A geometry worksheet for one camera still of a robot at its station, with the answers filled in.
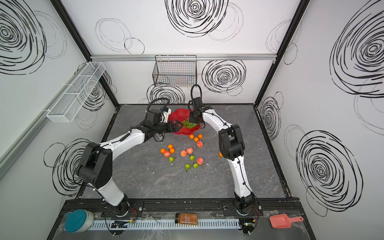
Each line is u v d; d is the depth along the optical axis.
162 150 0.93
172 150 0.92
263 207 0.75
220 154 0.65
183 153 0.91
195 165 0.87
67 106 0.73
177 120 0.81
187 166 0.87
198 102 0.83
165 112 0.81
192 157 0.89
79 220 0.63
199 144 0.94
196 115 0.76
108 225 0.69
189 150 0.91
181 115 1.11
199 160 0.87
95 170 0.46
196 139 0.98
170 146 0.96
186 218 0.68
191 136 0.99
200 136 1.00
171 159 0.89
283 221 0.70
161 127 0.76
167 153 0.90
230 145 0.59
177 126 0.79
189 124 1.02
